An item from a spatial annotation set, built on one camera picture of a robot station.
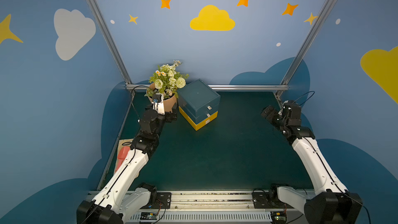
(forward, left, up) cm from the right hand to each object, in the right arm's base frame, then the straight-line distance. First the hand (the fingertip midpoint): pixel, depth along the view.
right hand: (269, 111), depth 81 cm
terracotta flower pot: (+12, +57, -10) cm, 59 cm away
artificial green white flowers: (+16, +58, +5) cm, 61 cm away
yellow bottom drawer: (+1, +37, -17) cm, 41 cm away
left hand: (-4, +54, +9) cm, 55 cm away
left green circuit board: (-48, +59, -24) cm, 79 cm away
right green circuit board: (-44, -4, -26) cm, 51 cm away
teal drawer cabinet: (+4, +39, -1) cm, 39 cm away
